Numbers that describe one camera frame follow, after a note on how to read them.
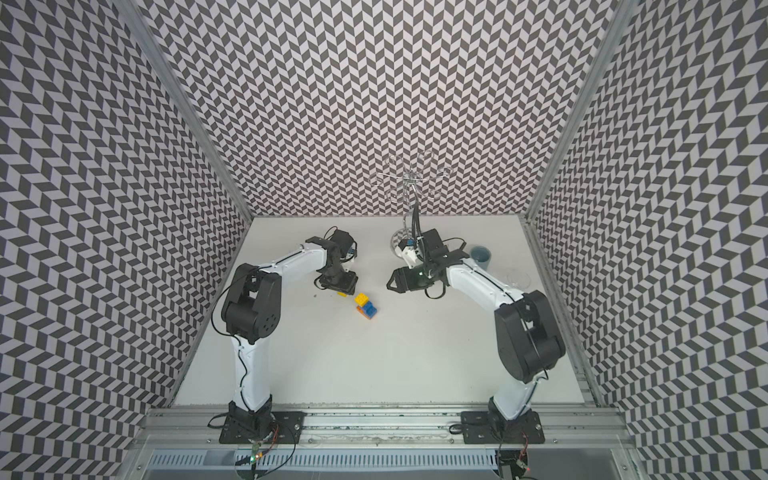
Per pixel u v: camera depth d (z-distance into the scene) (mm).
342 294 958
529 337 494
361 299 877
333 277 845
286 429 719
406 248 805
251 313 544
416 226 725
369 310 889
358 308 908
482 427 725
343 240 836
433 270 652
